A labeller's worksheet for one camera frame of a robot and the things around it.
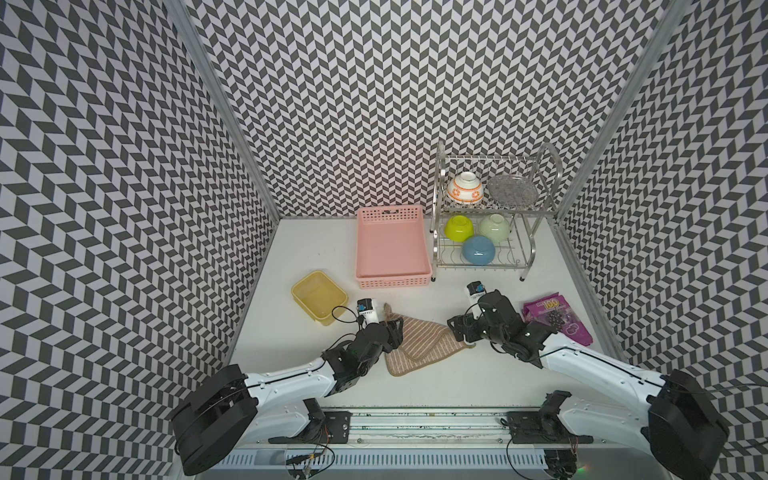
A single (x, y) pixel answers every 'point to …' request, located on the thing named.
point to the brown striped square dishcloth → (423, 344)
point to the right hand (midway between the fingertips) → (461, 323)
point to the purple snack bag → (553, 309)
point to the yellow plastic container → (319, 296)
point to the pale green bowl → (495, 226)
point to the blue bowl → (479, 250)
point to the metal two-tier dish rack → (485, 208)
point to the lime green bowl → (459, 228)
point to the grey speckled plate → (511, 190)
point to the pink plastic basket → (392, 249)
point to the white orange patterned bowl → (465, 189)
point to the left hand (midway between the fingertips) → (394, 323)
